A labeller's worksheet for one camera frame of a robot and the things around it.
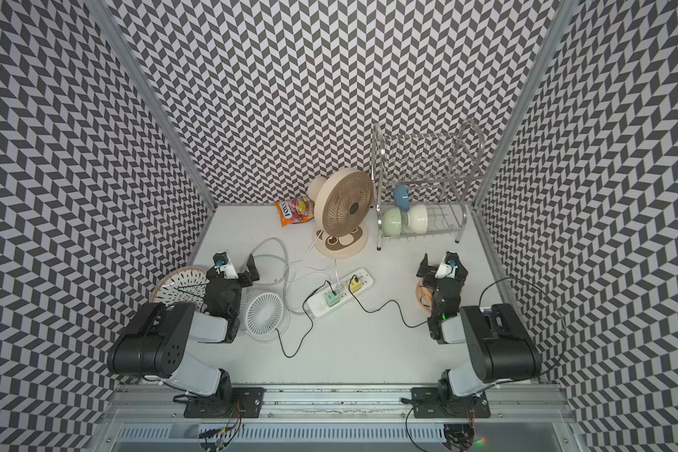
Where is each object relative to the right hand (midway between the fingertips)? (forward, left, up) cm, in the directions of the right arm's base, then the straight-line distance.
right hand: (440, 260), depth 89 cm
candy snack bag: (+30, +52, -8) cm, 61 cm away
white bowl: (+16, +5, +2) cm, 17 cm away
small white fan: (-17, +54, 0) cm, 57 cm away
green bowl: (+14, +14, +3) cm, 20 cm away
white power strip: (-8, +32, -5) cm, 34 cm away
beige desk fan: (+11, +31, +16) cm, 36 cm away
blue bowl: (+27, +10, +2) cm, 29 cm away
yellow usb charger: (-7, +27, -4) cm, 28 cm away
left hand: (+1, +65, +1) cm, 65 cm away
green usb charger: (-12, +35, -3) cm, 37 cm away
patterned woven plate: (-4, +86, -7) cm, 86 cm away
